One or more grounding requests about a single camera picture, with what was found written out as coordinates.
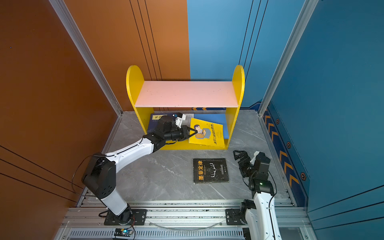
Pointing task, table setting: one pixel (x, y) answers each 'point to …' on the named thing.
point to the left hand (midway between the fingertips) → (198, 131)
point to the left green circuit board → (121, 232)
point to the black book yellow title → (210, 170)
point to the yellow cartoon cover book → (208, 133)
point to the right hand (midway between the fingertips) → (234, 156)
